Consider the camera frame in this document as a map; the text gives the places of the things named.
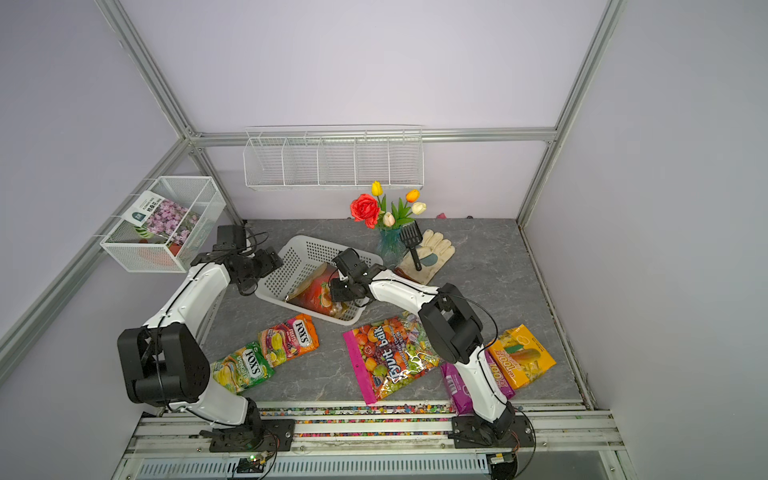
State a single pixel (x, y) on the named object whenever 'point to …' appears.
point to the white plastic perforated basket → (301, 256)
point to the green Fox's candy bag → (242, 369)
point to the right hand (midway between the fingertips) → (333, 290)
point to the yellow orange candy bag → (520, 356)
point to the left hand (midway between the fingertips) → (273, 267)
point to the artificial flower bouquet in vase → (375, 212)
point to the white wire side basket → (137, 249)
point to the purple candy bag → (460, 392)
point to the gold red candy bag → (316, 292)
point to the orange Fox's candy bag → (284, 341)
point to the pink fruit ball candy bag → (389, 353)
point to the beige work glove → (434, 251)
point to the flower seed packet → (162, 216)
